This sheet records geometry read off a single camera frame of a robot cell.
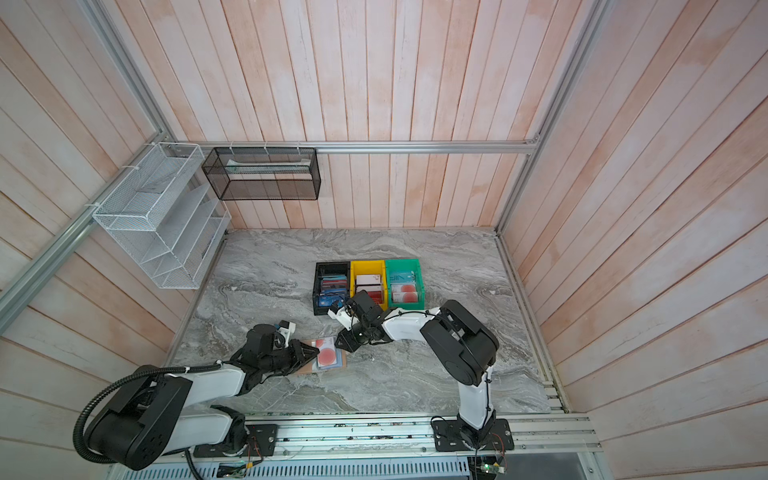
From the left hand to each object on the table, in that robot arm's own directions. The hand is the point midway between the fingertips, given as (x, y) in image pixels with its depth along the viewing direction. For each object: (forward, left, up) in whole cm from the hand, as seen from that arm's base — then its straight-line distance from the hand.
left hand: (319, 357), depth 86 cm
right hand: (+5, -6, -2) cm, 8 cm away
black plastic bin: (+32, +1, +1) cm, 32 cm away
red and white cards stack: (+25, -15, +1) cm, 29 cm away
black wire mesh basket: (+58, +24, +23) cm, 67 cm away
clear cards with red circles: (+24, -27, 0) cm, 36 cm away
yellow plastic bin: (+30, -14, +4) cm, 34 cm away
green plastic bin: (+31, -24, +5) cm, 39 cm away
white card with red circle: (+1, -2, +1) cm, 3 cm away
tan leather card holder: (-2, +2, -1) cm, 3 cm away
